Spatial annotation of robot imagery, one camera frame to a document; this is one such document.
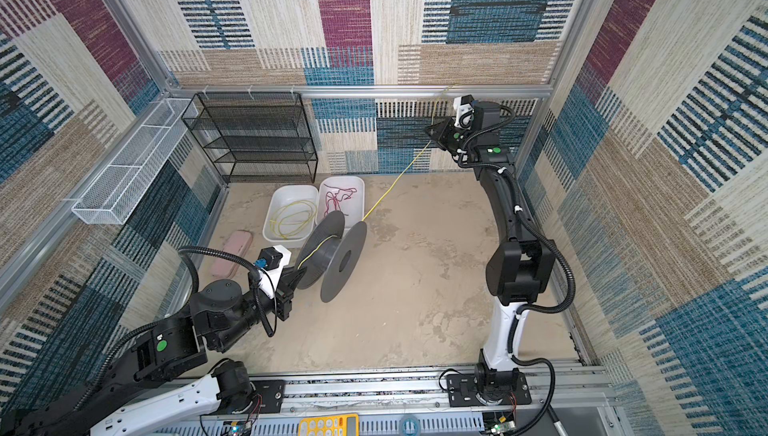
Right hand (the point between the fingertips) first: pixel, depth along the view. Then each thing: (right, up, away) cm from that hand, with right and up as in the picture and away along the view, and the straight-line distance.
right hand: (426, 130), depth 82 cm
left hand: (-28, -33, -18) cm, 47 cm away
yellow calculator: (-22, -70, -13) cm, 75 cm away
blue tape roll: (-5, -71, -12) cm, 72 cm away
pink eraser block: (-60, -33, +18) cm, 71 cm away
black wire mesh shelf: (-58, +4, +28) cm, 65 cm away
